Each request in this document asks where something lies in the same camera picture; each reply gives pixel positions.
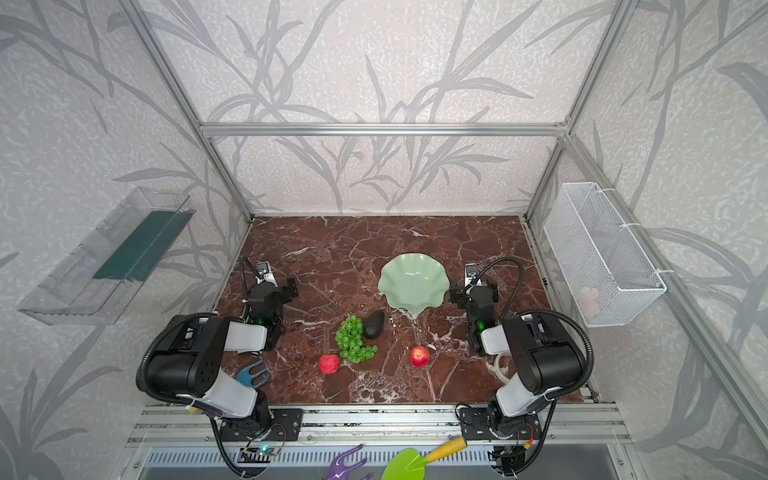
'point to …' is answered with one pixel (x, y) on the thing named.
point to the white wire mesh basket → (598, 262)
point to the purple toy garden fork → (339, 470)
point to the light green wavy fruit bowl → (413, 282)
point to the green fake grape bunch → (350, 339)
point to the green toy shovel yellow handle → (408, 464)
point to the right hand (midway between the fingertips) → (475, 270)
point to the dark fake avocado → (374, 325)
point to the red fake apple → (420, 356)
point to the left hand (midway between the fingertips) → (277, 267)
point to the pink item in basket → (589, 303)
